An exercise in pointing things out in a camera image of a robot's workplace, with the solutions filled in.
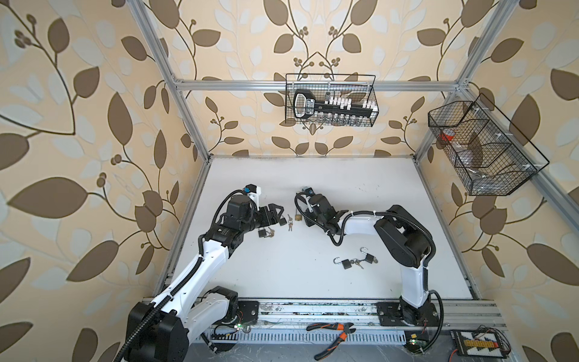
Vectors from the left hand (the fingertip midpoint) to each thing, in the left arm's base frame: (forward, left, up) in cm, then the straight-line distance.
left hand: (277, 208), depth 79 cm
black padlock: (+5, -1, -18) cm, 19 cm away
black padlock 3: (-12, -26, -18) cm, 34 cm away
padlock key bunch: (-1, +4, -19) cm, 20 cm away
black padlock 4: (-10, -36, -19) cm, 41 cm away
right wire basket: (+12, -70, +16) cm, 73 cm away
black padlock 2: (-1, +8, -19) cm, 20 cm away
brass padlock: (+6, -7, -17) cm, 20 cm away
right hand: (+9, -11, -17) cm, 22 cm away
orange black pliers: (-33, -23, -17) cm, 44 cm away
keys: (-11, -31, -19) cm, 38 cm away
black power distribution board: (-35, -66, -16) cm, 76 cm away
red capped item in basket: (+29, -65, +12) cm, 72 cm away
